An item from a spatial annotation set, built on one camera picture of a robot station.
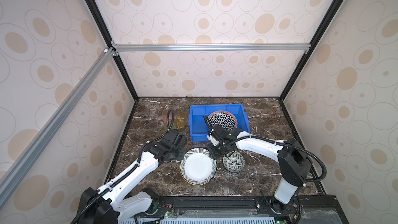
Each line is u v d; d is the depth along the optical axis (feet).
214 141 2.55
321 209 2.40
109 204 1.29
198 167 2.75
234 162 2.74
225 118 3.47
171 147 1.94
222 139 2.19
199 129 2.97
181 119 3.46
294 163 1.51
